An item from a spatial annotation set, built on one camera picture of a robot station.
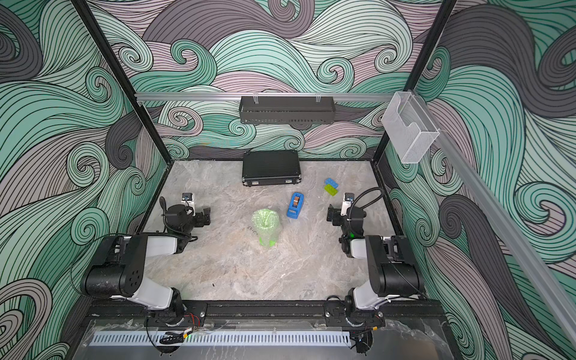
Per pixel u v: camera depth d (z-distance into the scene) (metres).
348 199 0.80
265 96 0.94
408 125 0.78
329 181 1.10
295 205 0.98
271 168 1.12
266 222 0.81
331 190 1.07
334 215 0.85
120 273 0.44
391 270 0.45
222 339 0.70
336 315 0.73
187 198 0.82
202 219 0.87
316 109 0.95
